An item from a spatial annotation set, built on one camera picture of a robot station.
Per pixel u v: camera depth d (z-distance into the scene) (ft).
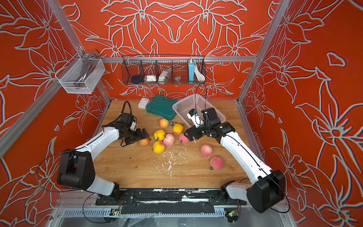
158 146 2.81
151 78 2.83
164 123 3.24
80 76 2.73
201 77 2.95
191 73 2.87
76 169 1.42
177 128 3.11
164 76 3.00
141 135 2.61
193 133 2.19
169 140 2.94
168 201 2.39
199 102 3.65
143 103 3.76
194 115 2.20
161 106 3.64
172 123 3.38
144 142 2.95
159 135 3.00
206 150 2.76
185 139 2.95
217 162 2.61
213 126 1.90
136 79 3.15
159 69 3.29
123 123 2.27
